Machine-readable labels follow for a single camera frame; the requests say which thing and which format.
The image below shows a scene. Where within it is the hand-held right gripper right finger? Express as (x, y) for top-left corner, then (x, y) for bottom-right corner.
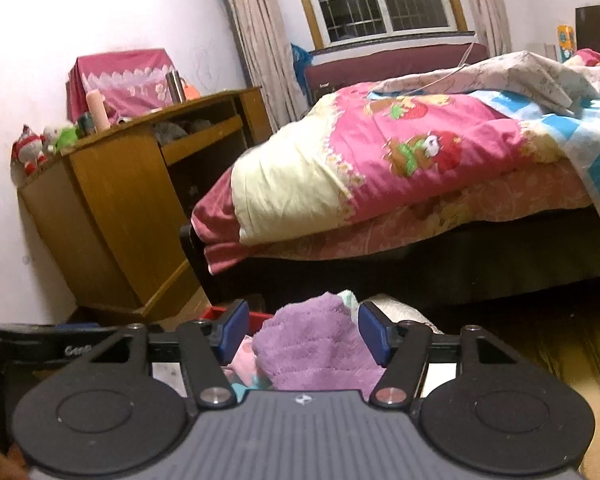
(357, 301), (523, 408)

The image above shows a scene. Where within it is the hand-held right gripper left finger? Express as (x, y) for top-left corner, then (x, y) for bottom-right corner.
(77, 299), (251, 408)

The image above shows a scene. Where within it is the red cardboard box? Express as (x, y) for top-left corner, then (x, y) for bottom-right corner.
(197, 305), (276, 341)

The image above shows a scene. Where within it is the pink pig plush toy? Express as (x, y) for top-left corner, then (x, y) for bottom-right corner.
(223, 337), (271, 391)

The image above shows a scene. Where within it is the purple fluffy towel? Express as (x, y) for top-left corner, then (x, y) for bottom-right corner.
(251, 292), (386, 392)

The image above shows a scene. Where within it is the mint green towel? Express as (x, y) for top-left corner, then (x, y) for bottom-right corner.
(337, 289), (363, 321)

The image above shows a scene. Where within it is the pink floral bed sheet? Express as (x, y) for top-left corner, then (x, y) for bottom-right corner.
(192, 160), (596, 276)

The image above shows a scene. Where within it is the bed with colourful quilt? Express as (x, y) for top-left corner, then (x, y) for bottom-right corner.
(180, 42), (600, 311)

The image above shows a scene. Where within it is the wooden cabinet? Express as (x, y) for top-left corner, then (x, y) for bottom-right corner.
(17, 86), (273, 318)

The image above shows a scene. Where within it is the pink cartoon quilt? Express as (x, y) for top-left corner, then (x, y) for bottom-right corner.
(230, 82), (596, 247)

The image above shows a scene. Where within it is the red and white plush doll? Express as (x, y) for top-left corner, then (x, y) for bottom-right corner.
(11, 125), (48, 177)

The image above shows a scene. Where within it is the white cat plush toy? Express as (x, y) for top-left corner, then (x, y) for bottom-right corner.
(41, 125), (66, 156)

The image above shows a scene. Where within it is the grey plush toy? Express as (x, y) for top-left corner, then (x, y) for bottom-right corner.
(152, 121), (211, 143)

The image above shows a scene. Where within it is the green plush toy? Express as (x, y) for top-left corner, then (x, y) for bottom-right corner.
(55, 124), (81, 152)

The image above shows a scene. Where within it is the pink bottle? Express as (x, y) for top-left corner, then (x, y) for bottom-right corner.
(86, 89), (112, 133)

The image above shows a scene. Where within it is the steel thermos flask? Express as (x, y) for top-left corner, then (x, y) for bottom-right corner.
(166, 70), (187, 103)

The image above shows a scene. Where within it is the pink bag on cabinet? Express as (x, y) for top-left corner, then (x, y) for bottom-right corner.
(66, 49), (181, 123)

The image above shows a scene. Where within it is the blue bag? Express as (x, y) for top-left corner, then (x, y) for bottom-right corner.
(290, 42), (315, 93)

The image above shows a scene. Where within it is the beige curtain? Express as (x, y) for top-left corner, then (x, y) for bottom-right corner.
(215, 0), (313, 111)
(452, 0), (513, 58)

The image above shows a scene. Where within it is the blue and white quilt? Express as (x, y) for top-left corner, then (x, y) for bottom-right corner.
(370, 50), (600, 223)

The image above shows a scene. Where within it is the barred window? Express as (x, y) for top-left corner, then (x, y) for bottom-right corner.
(287, 0), (468, 51)

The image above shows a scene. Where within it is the yellow carton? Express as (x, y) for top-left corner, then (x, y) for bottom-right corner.
(556, 24), (578, 63)

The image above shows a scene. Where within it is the dark wooden headboard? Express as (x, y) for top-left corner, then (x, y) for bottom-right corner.
(574, 4), (600, 58)

